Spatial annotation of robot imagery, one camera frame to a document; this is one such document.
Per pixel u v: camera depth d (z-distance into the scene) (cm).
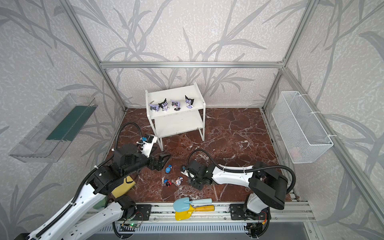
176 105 71
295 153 73
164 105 71
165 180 84
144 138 58
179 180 82
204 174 64
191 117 94
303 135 62
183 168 74
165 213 75
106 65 94
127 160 50
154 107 71
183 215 73
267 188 43
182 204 75
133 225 70
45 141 64
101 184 46
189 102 72
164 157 62
